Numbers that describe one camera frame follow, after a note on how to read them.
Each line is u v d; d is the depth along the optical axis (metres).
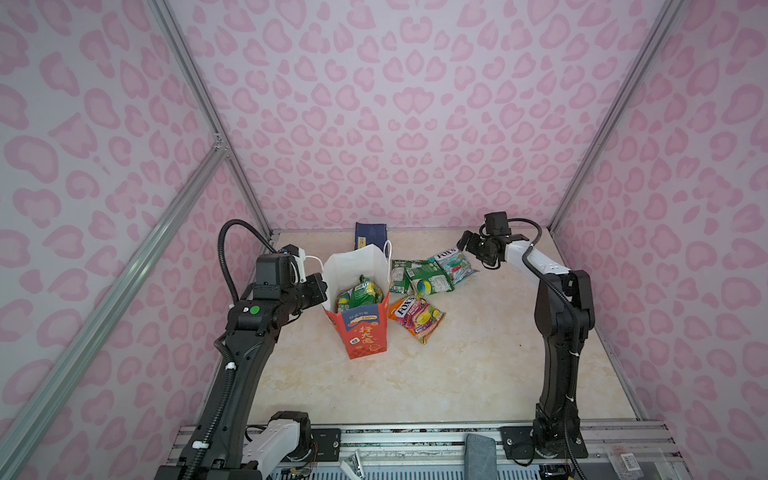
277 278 0.55
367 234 1.19
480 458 0.69
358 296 0.85
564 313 0.56
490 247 0.81
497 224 0.83
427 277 0.99
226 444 0.38
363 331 0.78
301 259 0.67
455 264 1.06
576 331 0.55
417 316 0.92
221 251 0.51
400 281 1.01
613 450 0.72
